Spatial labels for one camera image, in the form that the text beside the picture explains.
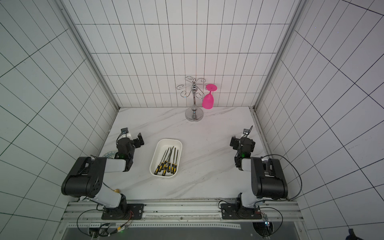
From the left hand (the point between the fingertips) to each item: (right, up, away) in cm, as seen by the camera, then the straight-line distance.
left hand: (133, 136), depth 95 cm
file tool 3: (+25, -17, -7) cm, 31 cm away
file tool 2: (+23, -18, -8) cm, 30 cm away
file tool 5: (+29, -17, -7) cm, 34 cm away
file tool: (+21, -16, -7) cm, 27 cm away
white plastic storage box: (+22, -13, -4) cm, 26 cm away
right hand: (+68, +1, -1) cm, 68 cm away
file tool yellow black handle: (+18, -17, -8) cm, 26 cm away
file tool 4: (+27, -16, -7) cm, 32 cm away
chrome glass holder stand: (+39, +15, +19) cm, 47 cm away
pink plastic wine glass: (+49, +25, +5) cm, 55 cm away
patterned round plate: (-12, -10, -5) cm, 17 cm away
